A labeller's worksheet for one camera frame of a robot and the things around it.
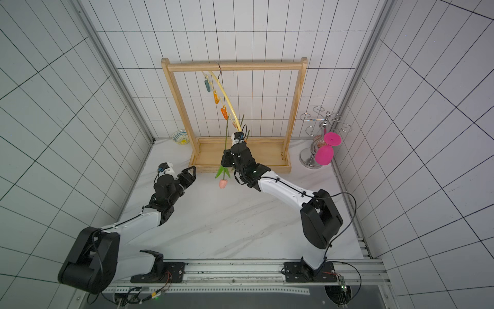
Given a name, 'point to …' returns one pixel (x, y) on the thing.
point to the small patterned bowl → (181, 137)
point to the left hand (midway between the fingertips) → (193, 171)
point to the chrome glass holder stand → (321, 121)
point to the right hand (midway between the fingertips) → (215, 153)
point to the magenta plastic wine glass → (324, 154)
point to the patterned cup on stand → (321, 143)
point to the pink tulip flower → (224, 183)
